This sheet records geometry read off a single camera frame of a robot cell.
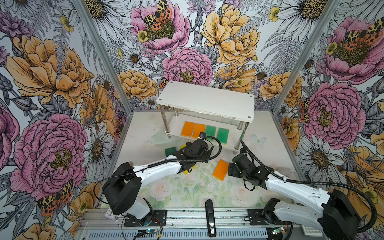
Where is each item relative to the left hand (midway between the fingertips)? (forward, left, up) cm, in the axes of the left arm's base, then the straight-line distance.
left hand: (198, 150), depth 86 cm
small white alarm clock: (-29, +44, -10) cm, 53 cm away
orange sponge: (+19, +7, -4) cm, 21 cm away
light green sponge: (+17, -9, -4) cm, 19 cm away
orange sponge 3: (-7, -14, -12) cm, 19 cm away
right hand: (-11, -21, -6) cm, 24 cm away
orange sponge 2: (+21, 0, -7) cm, 22 cm away
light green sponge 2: (+13, -16, -3) cm, 21 cm away
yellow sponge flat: (-12, +7, -2) cm, 14 cm away
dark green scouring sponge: (+3, +17, -5) cm, 18 cm away
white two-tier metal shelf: (+10, +5, +22) cm, 25 cm away
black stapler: (-34, -5, -7) cm, 35 cm away
